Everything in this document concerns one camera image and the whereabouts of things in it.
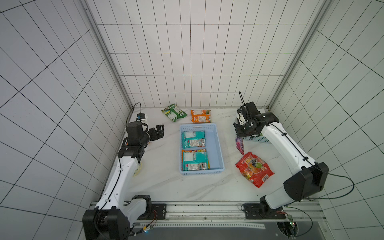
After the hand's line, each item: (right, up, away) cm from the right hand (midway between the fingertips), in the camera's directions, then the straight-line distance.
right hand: (233, 131), depth 81 cm
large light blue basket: (-10, -9, +17) cm, 22 cm away
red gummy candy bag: (+12, -21, 0) cm, 24 cm away
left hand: (-44, +1, -1) cm, 44 cm away
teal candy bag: (-22, -7, +16) cm, 28 cm away
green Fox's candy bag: (-38, +12, +32) cm, 51 cm away
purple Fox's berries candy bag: (+3, -7, -2) cm, 8 cm away
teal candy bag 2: (-21, -18, +5) cm, 29 cm away
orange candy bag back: (-16, +9, +31) cm, 36 cm away
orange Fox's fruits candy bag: (-20, -13, +12) cm, 26 cm away
